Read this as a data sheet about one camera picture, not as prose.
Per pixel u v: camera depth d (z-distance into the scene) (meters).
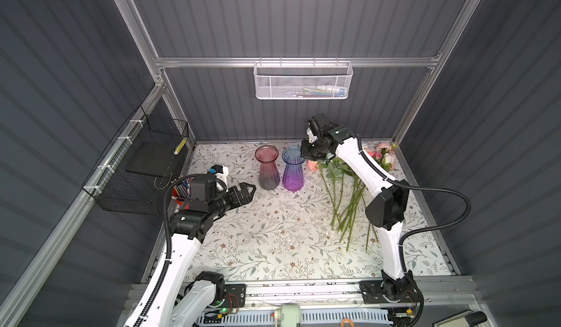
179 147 0.81
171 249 0.45
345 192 1.01
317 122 0.70
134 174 0.72
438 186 0.91
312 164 1.05
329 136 0.64
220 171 0.66
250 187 0.69
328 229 0.89
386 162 1.02
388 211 0.54
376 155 1.06
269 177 0.94
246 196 0.65
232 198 0.64
